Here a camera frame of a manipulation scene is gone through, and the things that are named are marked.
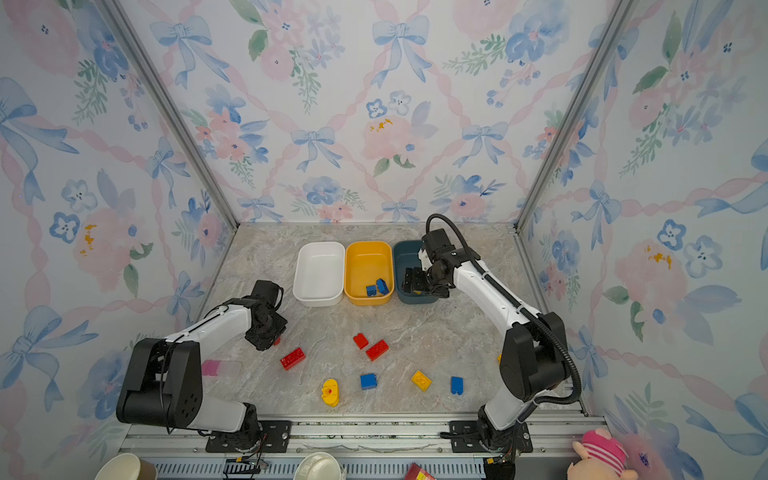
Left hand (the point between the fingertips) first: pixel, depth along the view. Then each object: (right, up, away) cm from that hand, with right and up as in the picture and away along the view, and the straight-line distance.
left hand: (280, 330), depth 91 cm
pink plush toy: (+80, -22, -24) cm, 86 cm away
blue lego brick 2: (+52, -13, -8) cm, 54 cm away
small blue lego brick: (+27, +11, +7) cm, 30 cm away
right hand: (+40, +14, -4) cm, 43 cm away
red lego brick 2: (0, -3, -3) cm, 4 cm away
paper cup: (-25, -24, -25) cm, 42 cm away
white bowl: (+17, -27, -20) cm, 38 cm away
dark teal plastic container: (+39, +23, +20) cm, 50 cm away
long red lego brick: (+6, -7, -5) cm, 10 cm away
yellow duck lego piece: (+18, -13, -13) cm, 25 cm away
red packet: (+39, -26, -24) cm, 52 cm away
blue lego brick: (+27, -13, -7) cm, 31 cm away
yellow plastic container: (+24, +20, +17) cm, 36 cm away
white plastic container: (+8, +16, +16) cm, 24 cm away
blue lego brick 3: (+31, +12, +9) cm, 34 cm away
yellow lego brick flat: (+42, -12, -9) cm, 44 cm away
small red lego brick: (+25, -3, -1) cm, 25 cm away
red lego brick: (+30, -5, -5) cm, 31 cm away
